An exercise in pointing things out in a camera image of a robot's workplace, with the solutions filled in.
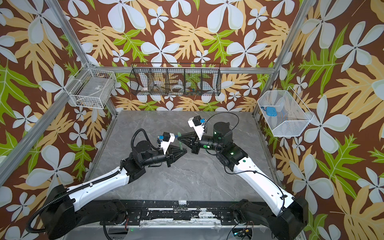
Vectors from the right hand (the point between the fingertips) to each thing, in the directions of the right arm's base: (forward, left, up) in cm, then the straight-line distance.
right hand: (179, 140), depth 63 cm
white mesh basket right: (+23, -58, -7) cm, 63 cm away
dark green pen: (-1, -1, -2) cm, 2 cm away
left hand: (0, -3, -7) cm, 7 cm away
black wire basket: (+50, +5, -2) cm, 50 cm away
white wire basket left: (+36, +53, +1) cm, 64 cm away
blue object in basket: (+26, -52, -8) cm, 59 cm away
